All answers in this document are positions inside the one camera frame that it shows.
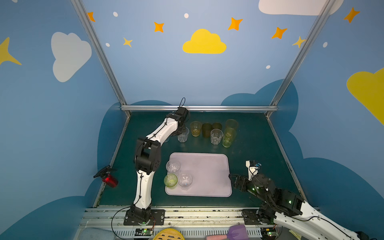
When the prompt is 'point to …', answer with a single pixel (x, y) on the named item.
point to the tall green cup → (229, 136)
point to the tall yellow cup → (231, 123)
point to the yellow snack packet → (298, 236)
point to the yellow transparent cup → (195, 126)
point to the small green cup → (170, 181)
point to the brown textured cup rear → (216, 125)
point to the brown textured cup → (206, 127)
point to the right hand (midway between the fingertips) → (235, 174)
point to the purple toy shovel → (235, 232)
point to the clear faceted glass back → (183, 137)
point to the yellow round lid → (168, 234)
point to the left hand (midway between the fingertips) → (180, 130)
